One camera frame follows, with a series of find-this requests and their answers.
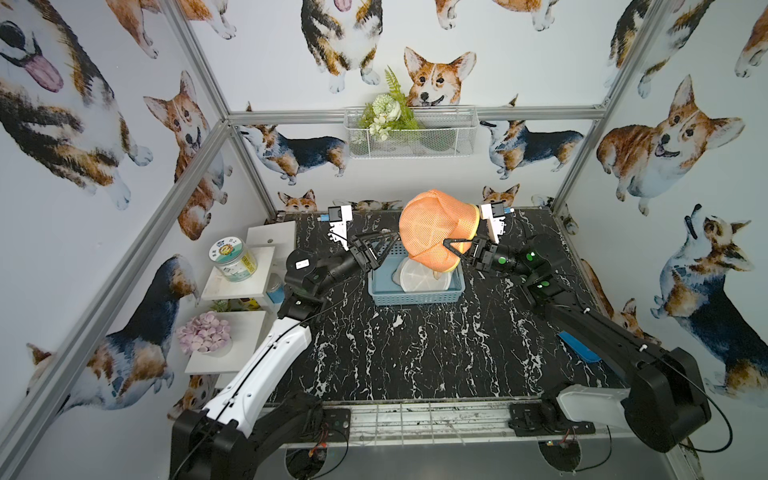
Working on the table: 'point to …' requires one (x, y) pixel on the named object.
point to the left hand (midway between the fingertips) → (392, 230)
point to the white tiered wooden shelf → (270, 243)
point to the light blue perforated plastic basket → (384, 291)
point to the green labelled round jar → (233, 260)
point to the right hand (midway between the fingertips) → (453, 236)
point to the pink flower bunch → (204, 333)
